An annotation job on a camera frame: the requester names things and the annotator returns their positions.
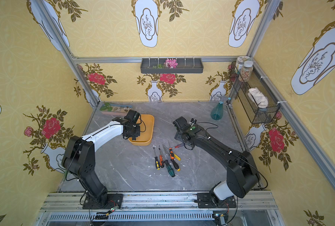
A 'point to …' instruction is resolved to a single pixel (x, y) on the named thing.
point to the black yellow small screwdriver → (156, 161)
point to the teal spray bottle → (217, 113)
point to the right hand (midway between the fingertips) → (185, 136)
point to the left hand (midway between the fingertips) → (131, 131)
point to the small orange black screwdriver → (162, 163)
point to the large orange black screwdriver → (171, 155)
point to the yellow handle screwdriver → (177, 157)
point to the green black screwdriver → (169, 168)
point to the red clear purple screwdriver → (178, 146)
